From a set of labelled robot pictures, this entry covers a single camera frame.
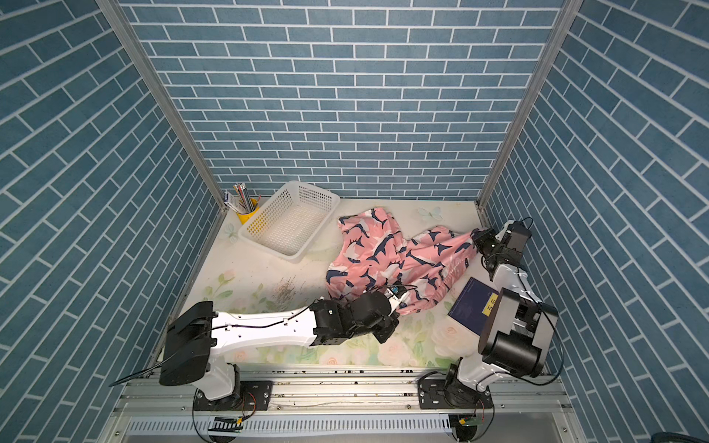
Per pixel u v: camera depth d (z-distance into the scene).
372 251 1.05
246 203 1.05
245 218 1.03
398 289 0.64
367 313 0.55
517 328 0.49
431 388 0.75
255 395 0.73
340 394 0.76
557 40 0.76
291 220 1.15
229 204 0.99
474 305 0.91
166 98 0.87
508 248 0.69
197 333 0.48
